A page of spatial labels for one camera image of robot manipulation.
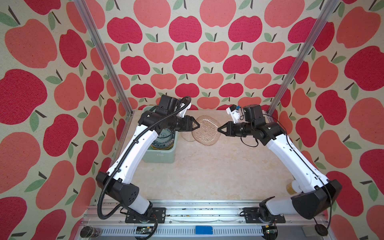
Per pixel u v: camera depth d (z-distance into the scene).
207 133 0.72
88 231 0.62
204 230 0.69
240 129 0.61
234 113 0.67
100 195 0.38
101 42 0.82
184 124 0.61
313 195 0.39
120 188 0.39
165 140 1.01
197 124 0.67
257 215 0.73
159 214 0.75
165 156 0.84
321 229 0.63
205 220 0.73
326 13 0.71
